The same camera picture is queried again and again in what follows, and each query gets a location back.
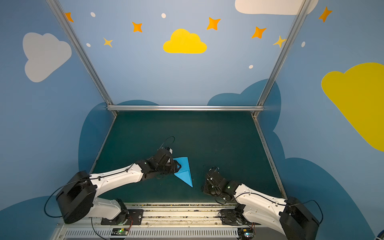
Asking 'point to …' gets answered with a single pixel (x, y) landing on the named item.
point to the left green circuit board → (120, 231)
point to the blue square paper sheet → (184, 173)
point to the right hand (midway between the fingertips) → (202, 186)
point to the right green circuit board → (245, 233)
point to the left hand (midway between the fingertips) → (180, 168)
